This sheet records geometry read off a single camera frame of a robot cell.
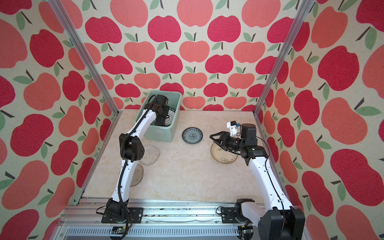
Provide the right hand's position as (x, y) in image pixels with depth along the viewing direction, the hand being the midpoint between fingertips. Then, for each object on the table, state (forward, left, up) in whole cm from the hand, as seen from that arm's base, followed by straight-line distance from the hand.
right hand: (215, 138), depth 75 cm
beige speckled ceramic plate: (+4, -6, -25) cm, 26 cm away
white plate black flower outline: (+16, +28, -7) cm, 33 cm away
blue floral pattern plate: (+19, +14, -25) cm, 35 cm away
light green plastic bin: (+10, +29, -13) cm, 33 cm away
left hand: (+27, +30, -13) cm, 43 cm away
